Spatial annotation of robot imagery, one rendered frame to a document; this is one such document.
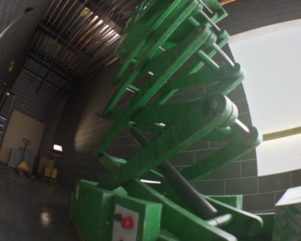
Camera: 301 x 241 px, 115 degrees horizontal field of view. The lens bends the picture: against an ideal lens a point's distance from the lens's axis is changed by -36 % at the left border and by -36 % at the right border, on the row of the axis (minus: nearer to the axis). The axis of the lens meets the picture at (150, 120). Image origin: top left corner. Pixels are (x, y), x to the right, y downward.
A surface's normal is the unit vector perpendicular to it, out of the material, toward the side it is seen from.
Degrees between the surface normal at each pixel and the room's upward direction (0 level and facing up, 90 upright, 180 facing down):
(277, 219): 90
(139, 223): 90
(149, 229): 90
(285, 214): 90
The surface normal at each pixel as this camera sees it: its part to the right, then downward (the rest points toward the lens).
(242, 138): -0.80, -0.32
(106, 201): 0.59, -0.29
